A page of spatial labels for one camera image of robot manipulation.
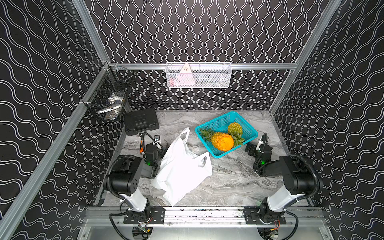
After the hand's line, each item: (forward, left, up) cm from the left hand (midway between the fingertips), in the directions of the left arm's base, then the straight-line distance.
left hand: (159, 141), depth 94 cm
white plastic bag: (-16, -15, -1) cm, 22 cm away
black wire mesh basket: (+11, +28, +23) cm, 38 cm away
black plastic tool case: (+17, +16, -1) cm, 24 cm away
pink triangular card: (+28, -14, +29) cm, 43 cm away
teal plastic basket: (+19, -40, -2) cm, 45 cm away
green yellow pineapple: (+11, -48, +4) cm, 50 cm away
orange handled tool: (0, +13, -7) cm, 15 cm away
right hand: (+4, -63, -1) cm, 63 cm away
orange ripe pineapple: (-3, -38, +9) cm, 39 cm away
